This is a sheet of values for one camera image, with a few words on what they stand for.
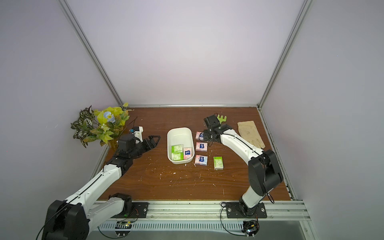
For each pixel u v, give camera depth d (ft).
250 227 2.28
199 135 3.26
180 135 3.35
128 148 2.05
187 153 2.96
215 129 2.05
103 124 2.71
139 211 2.39
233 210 2.38
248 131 3.39
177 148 3.03
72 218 1.28
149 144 2.39
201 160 2.88
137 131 2.48
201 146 3.09
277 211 2.43
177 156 2.94
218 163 2.86
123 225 2.35
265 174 1.45
